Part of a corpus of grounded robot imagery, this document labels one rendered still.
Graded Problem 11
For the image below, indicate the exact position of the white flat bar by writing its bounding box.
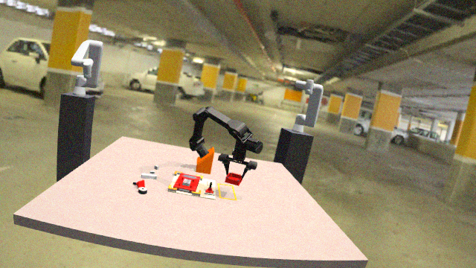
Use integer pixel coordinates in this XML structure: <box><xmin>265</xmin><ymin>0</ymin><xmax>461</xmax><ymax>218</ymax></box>
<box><xmin>141</xmin><ymin>173</ymin><xmax>157</xmax><ymax>179</ymax></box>

